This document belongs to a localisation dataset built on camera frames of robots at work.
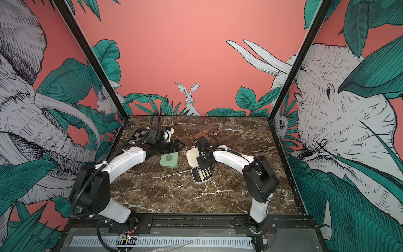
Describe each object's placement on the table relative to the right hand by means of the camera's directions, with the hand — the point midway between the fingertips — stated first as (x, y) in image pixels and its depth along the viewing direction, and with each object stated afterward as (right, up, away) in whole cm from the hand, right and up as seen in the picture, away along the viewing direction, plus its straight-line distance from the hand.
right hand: (201, 161), depth 90 cm
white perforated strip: (-17, -33, -20) cm, 42 cm away
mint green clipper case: (-20, 0, +5) cm, 20 cm away
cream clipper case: (-2, -8, 0) cm, 8 cm away
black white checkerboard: (-45, +14, +17) cm, 50 cm away
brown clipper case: (-3, +16, +18) cm, 24 cm away
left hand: (-11, +10, -3) cm, 15 cm away
